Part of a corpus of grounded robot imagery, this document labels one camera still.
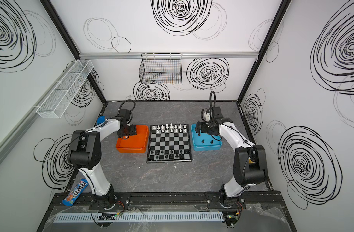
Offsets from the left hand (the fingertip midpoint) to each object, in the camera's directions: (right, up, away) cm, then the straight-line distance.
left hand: (131, 132), depth 98 cm
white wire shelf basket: (-30, +17, -26) cm, 43 cm away
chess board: (+26, -7, -5) cm, 28 cm away
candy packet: (-23, -31, -23) cm, 45 cm away
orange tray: (+6, -7, -7) cm, 11 cm away
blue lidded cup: (-20, +9, -2) cm, 22 cm away
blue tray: (+51, -7, -2) cm, 51 cm away
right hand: (+47, +3, -9) cm, 48 cm away
